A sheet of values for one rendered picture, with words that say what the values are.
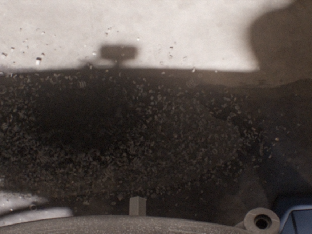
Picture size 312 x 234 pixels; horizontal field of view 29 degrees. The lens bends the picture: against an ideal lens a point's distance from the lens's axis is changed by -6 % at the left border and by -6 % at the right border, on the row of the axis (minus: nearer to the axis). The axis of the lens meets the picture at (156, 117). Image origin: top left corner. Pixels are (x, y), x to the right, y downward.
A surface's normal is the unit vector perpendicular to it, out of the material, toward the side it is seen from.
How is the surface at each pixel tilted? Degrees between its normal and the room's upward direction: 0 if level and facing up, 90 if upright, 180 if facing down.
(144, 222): 113
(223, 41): 0
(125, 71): 1
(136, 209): 92
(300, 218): 90
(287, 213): 0
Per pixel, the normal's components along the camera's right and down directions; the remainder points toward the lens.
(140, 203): 0.58, -0.58
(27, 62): 0.09, 0.71
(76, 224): 0.02, -0.92
